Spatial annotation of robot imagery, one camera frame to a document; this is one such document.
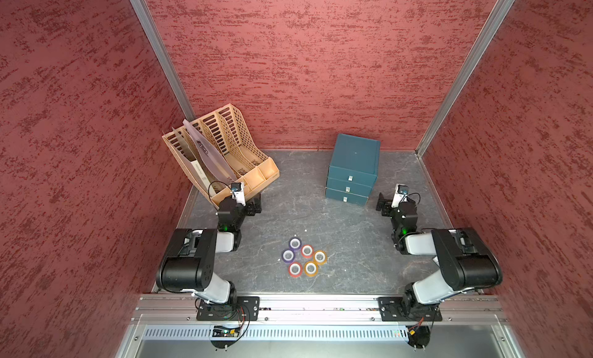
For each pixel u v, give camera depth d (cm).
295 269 82
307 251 87
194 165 77
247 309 74
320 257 85
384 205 84
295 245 87
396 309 73
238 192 80
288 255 85
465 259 47
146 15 74
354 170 86
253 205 85
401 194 79
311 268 83
